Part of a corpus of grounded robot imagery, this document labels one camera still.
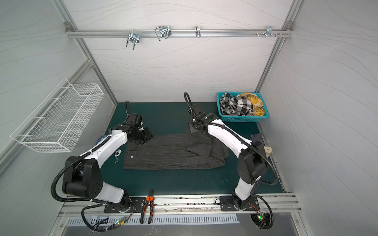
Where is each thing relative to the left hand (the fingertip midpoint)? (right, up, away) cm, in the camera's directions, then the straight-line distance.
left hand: (155, 135), depth 88 cm
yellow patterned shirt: (+71, +19, +16) cm, 75 cm away
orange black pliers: (+1, -33, -14) cm, 36 cm away
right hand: (+26, +9, -1) cm, 28 cm away
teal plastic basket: (+54, +10, +15) cm, 57 cm away
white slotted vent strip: (+6, -39, -18) cm, 44 cm away
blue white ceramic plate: (-36, -3, +5) cm, 37 cm away
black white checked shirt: (+54, +19, +15) cm, 59 cm away
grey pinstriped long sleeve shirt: (+25, -9, 0) cm, 27 cm away
